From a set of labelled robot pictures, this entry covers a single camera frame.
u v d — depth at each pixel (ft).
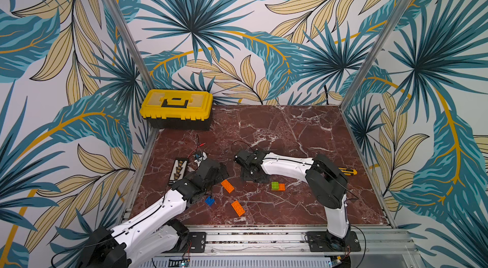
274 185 2.81
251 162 2.20
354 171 3.04
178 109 3.20
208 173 2.00
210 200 2.71
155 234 1.87
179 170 3.01
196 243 2.40
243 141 3.43
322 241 2.39
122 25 2.69
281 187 2.87
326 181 1.64
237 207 2.68
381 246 2.48
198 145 3.33
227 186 2.87
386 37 2.84
